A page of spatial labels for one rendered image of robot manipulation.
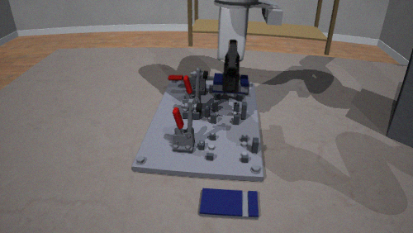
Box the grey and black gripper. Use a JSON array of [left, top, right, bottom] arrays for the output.
[[214, 0, 252, 93]]

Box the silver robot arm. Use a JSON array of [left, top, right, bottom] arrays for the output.
[[217, 0, 283, 26]]

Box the blue rectangular block with white stripe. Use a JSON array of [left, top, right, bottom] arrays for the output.
[[200, 188, 259, 220]]

